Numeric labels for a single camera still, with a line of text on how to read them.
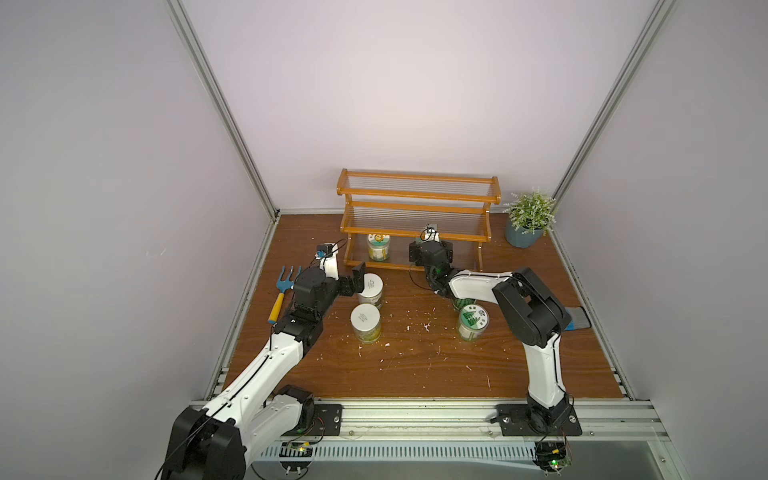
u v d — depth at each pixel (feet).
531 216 3.14
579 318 3.09
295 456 2.37
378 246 3.27
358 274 2.38
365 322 2.67
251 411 1.47
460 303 2.91
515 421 2.38
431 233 2.78
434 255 2.49
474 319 2.69
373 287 2.88
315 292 1.96
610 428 2.38
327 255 2.22
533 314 1.75
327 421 2.39
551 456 2.25
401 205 3.39
